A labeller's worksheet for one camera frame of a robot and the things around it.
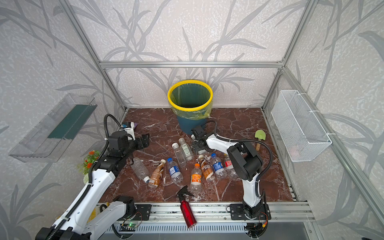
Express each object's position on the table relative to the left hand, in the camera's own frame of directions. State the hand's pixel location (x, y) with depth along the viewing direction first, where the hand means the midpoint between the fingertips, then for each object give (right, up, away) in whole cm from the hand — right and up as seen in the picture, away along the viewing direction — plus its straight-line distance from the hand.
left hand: (144, 130), depth 79 cm
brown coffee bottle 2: (+34, -22, +4) cm, 40 cm away
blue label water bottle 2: (+41, -22, +5) cm, 47 cm away
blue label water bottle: (+16, -23, +3) cm, 28 cm away
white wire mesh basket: (+72, -1, -17) cm, 74 cm away
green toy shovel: (+72, -5, +24) cm, 76 cm away
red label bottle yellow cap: (+47, -22, +8) cm, 53 cm away
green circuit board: (-4, -46, -8) cm, 47 cm away
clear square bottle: (+18, -17, +9) cm, 27 cm away
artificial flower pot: (-35, -17, +8) cm, 40 cm away
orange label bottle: (+28, -25, +2) cm, 37 cm away
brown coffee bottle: (+6, -25, +2) cm, 26 cm away
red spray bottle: (+21, -34, -1) cm, 40 cm away
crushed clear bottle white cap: (-3, -22, +4) cm, 23 cm away
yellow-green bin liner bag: (+23, +23, +23) cm, 40 cm away
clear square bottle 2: (+22, -13, +12) cm, 28 cm away
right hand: (+30, -8, +19) cm, 36 cm away
